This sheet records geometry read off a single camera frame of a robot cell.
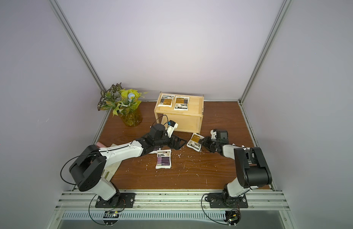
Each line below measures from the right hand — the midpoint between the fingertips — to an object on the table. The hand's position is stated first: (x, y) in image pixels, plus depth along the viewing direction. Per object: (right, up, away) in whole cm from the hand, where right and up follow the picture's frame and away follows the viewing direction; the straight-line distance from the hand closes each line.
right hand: (201, 139), depth 93 cm
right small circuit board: (+12, -35, -23) cm, 44 cm away
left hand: (-12, +2, -12) cm, 17 cm away
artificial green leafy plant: (-58, +27, +5) cm, 64 cm away
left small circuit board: (-50, -34, -22) cm, 64 cm away
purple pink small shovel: (-68, -4, -1) cm, 68 cm away
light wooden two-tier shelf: (-8, +12, +13) cm, 19 cm away
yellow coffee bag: (-23, +26, -3) cm, 35 cm away
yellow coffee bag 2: (-14, +24, -3) cm, 28 cm away
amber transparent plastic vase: (-51, +14, +13) cm, 55 cm away
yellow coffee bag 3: (-5, -2, 0) cm, 5 cm away
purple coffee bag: (-25, -11, -6) cm, 28 cm away
